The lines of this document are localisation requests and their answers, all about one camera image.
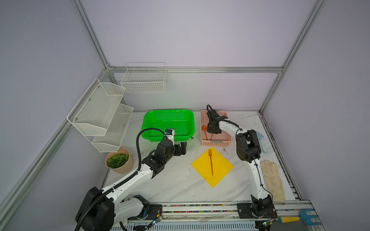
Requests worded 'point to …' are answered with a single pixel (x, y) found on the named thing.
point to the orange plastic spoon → (204, 128)
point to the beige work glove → (273, 181)
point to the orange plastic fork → (210, 154)
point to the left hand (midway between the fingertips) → (179, 143)
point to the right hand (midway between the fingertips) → (211, 129)
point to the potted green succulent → (121, 162)
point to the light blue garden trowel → (260, 136)
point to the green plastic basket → (182, 121)
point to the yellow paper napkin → (220, 167)
